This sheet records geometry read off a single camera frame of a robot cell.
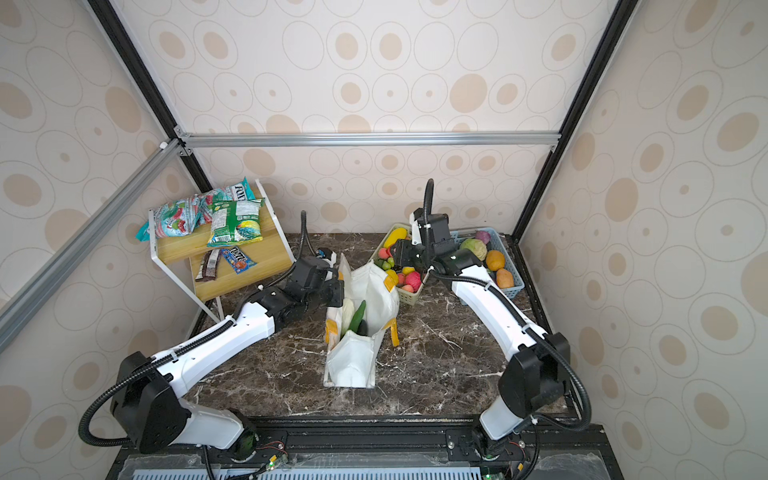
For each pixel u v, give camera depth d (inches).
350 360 31.7
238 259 35.3
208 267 34.4
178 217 28.9
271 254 35.5
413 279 39.1
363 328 36.2
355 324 35.0
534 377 16.8
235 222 28.8
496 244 44.3
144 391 15.8
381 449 29.4
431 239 23.6
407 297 37.2
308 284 24.1
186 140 35.4
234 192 32.2
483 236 43.0
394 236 43.0
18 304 20.3
